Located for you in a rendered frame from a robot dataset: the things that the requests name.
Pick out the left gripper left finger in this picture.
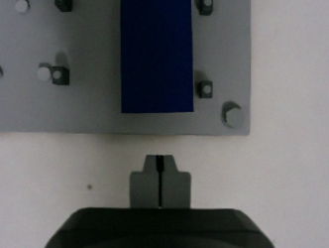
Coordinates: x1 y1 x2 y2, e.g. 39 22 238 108
130 155 160 208

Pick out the dark blue rectangular plate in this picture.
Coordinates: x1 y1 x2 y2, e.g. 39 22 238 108
120 0 193 113

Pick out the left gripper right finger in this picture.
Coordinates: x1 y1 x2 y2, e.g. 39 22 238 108
160 155 191 208

